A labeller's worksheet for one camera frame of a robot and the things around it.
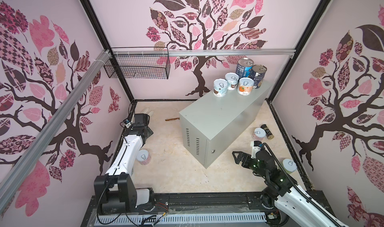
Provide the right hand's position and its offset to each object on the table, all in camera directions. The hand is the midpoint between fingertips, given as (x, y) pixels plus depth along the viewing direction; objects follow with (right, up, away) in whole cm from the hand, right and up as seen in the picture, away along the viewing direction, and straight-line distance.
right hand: (238, 153), depth 80 cm
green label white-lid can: (+29, -7, +1) cm, 30 cm away
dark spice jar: (+26, +8, +17) cm, 32 cm away
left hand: (-55, +8, +3) cm, 56 cm away
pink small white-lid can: (+18, +8, +15) cm, 25 cm away
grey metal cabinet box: (-17, +16, -17) cm, 29 cm away
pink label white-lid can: (-53, -3, +4) cm, 54 cm away
